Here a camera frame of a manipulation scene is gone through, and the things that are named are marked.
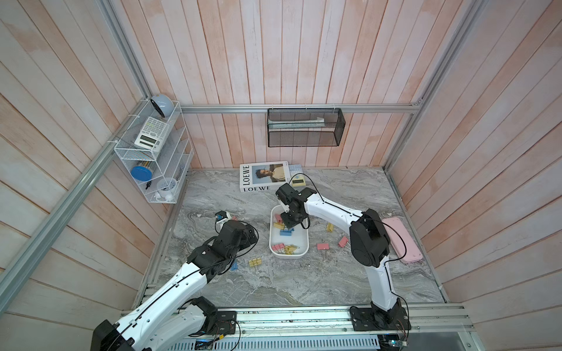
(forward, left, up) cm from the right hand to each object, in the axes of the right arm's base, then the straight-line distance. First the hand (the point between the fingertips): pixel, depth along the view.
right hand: (289, 220), depth 95 cm
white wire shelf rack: (+9, +46, +26) cm, 53 cm away
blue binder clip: (-20, +22, -3) cm, 30 cm away
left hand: (-13, +17, +10) cm, 24 cm away
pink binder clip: (-10, -14, -4) cm, 18 cm away
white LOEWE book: (+27, +13, 0) cm, 30 cm away
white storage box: (-9, +1, -3) cm, 10 cm away
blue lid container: (+2, +54, +28) cm, 61 cm away
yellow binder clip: (-18, +14, -2) cm, 23 cm away
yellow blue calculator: (+27, -4, -3) cm, 27 cm away
